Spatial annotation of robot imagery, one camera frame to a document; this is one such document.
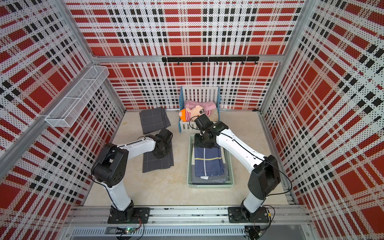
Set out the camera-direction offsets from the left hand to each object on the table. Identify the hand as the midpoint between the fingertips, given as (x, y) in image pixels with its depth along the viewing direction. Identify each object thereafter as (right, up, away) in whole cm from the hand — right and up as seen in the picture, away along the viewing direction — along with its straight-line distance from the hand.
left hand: (169, 151), depth 97 cm
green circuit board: (-13, -32, -27) cm, 44 cm away
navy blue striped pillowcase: (+25, -5, -9) cm, 27 cm away
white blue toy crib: (+25, +42, +17) cm, 52 cm away
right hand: (+21, +7, -16) cm, 27 cm away
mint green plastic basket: (+15, +6, -3) cm, 16 cm away
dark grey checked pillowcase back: (-17, +21, +18) cm, 32 cm away
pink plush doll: (+16, +29, +5) cm, 33 cm away
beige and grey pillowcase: (+33, -13, -15) cm, 38 cm away
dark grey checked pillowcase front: (-10, -6, -6) cm, 13 cm away
